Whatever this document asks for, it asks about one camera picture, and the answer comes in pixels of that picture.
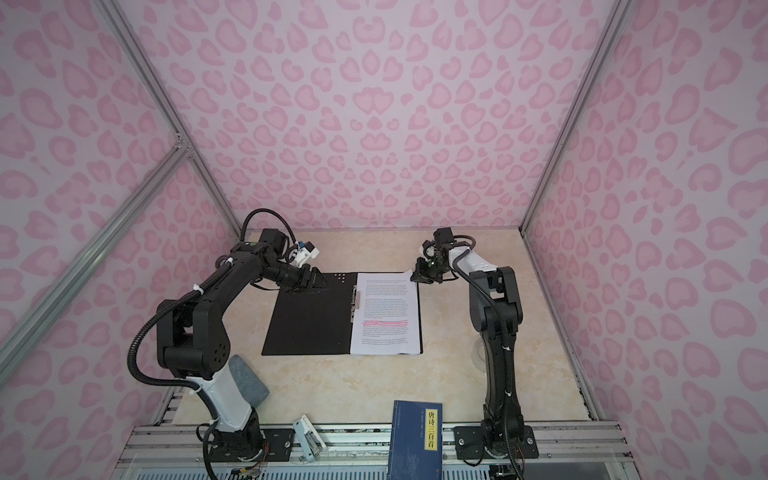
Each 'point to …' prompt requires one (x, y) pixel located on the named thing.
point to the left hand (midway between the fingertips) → (324, 283)
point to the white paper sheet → (387, 320)
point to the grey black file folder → (319, 322)
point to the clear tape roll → (478, 363)
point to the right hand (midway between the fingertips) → (414, 273)
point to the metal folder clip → (355, 304)
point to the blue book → (416, 441)
